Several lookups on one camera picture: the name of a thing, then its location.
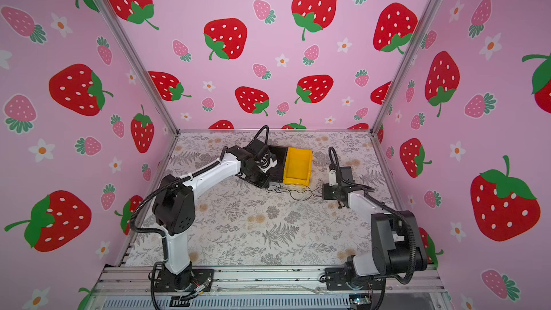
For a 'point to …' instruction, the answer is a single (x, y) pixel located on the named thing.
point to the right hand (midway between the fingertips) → (323, 189)
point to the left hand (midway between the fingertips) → (271, 185)
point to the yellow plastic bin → (298, 166)
